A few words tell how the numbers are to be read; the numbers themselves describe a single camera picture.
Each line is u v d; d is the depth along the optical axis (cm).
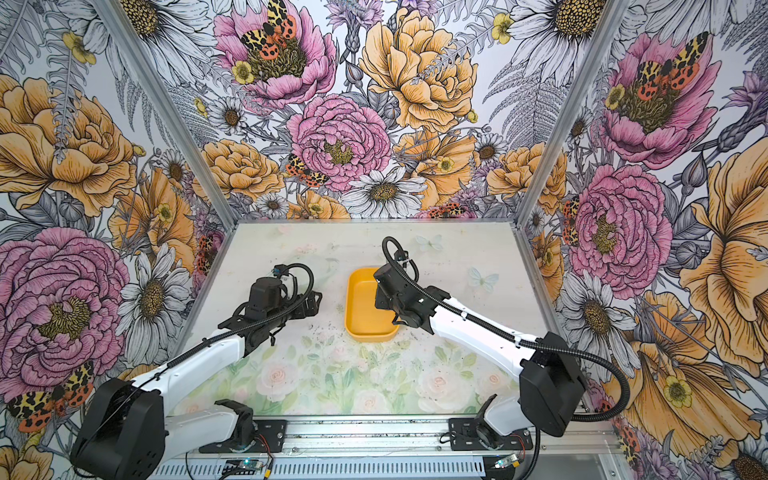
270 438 74
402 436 76
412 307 58
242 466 71
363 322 94
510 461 71
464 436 73
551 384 41
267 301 67
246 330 60
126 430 41
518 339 44
